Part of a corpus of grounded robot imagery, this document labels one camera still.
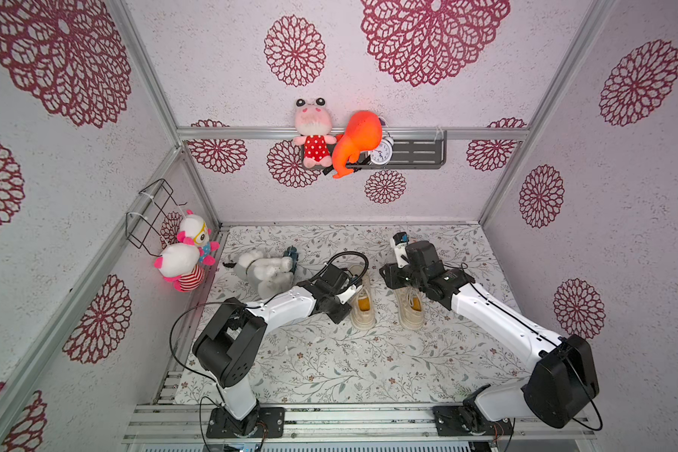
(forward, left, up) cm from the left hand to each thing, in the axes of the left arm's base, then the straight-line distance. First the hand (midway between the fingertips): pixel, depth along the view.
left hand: (342, 309), depth 91 cm
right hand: (+6, -13, +16) cm, 21 cm away
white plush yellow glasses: (+22, +50, +14) cm, 56 cm away
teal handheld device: (+20, +18, +5) cm, 27 cm away
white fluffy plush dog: (+7, +22, +11) cm, 25 cm away
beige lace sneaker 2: (+1, -22, +3) cm, 22 cm away
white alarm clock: (+38, -13, +31) cm, 51 cm away
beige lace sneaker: (-4, -6, +1) cm, 8 cm away
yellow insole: (+1, -7, +2) cm, 7 cm away
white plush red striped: (+8, +50, +15) cm, 53 cm away
